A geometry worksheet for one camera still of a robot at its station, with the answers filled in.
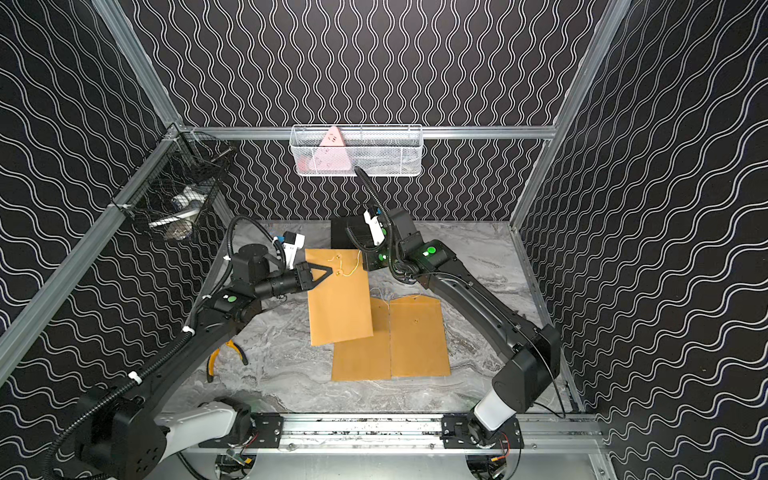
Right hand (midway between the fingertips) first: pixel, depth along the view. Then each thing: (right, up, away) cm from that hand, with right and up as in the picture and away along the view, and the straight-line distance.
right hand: (363, 248), depth 76 cm
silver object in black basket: (-52, +12, +9) cm, 54 cm away
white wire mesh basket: (+9, +34, +27) cm, 44 cm away
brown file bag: (0, -33, +13) cm, 35 cm away
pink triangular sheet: (-10, +28, +14) cm, 33 cm away
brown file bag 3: (+15, -27, +15) cm, 34 cm away
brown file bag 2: (-6, -15, 0) cm, 16 cm away
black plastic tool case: (-5, +9, +46) cm, 47 cm away
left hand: (-8, -5, -4) cm, 10 cm away
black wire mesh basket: (-61, +17, +16) cm, 66 cm away
